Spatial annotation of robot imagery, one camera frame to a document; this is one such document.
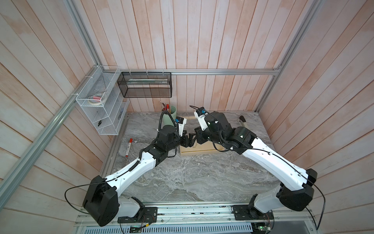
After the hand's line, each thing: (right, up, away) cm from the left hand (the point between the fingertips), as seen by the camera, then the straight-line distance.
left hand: (192, 135), depth 77 cm
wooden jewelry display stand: (+6, -11, +20) cm, 23 cm away
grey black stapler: (+40, +8, +33) cm, 53 cm away
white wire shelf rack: (-46, +10, +1) cm, 47 cm away
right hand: (0, +3, -8) cm, 9 cm away
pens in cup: (-16, +18, +19) cm, 30 cm away
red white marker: (-43, -6, +24) cm, 50 cm away
